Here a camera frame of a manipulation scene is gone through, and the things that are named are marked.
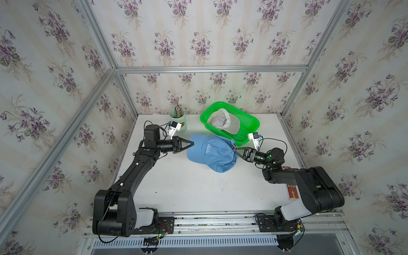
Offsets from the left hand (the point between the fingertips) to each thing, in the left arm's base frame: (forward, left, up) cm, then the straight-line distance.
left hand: (192, 147), depth 72 cm
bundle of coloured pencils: (+34, +11, -9) cm, 37 cm away
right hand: (0, -21, -5) cm, 21 cm away
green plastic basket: (+34, -38, -22) cm, 55 cm away
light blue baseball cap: (-2, -11, -2) cm, 12 cm away
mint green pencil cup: (+30, +9, -14) cm, 34 cm away
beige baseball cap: (+37, -19, -21) cm, 46 cm away
